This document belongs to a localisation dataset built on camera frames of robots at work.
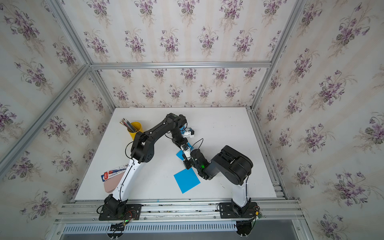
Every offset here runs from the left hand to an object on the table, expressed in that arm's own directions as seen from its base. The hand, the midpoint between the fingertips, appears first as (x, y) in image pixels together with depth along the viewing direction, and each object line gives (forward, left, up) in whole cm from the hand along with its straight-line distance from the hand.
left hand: (184, 149), depth 97 cm
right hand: (-5, 0, 0) cm, 5 cm away
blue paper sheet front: (-20, -2, +1) cm, 20 cm away
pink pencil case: (-22, +40, 0) cm, 45 cm away
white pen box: (-16, +41, +2) cm, 44 cm away
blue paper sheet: (-5, +3, +1) cm, 5 cm away
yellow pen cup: (+13, +32, +7) cm, 36 cm away
